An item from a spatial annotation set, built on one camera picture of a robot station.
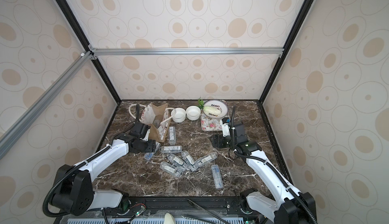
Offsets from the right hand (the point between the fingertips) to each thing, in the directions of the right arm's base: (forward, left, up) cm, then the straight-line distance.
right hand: (222, 136), depth 81 cm
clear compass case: (+8, +31, -13) cm, 35 cm away
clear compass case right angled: (-7, +8, -14) cm, 17 cm away
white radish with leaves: (+30, +8, -11) cm, 33 cm away
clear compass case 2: (-7, +43, -13) cm, 45 cm away
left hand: (-3, +38, -7) cm, 39 cm away
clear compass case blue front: (-16, +2, -15) cm, 22 cm away
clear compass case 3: (-9, +25, -14) cm, 30 cm away
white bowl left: (+21, +27, -9) cm, 36 cm away
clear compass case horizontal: (-2, +30, -13) cm, 33 cm away
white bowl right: (+29, +19, -14) cm, 37 cm away
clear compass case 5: (-14, +28, -13) cm, 34 cm away
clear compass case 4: (-8, +18, -14) cm, 24 cm away
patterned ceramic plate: (+38, -2, -14) cm, 41 cm away
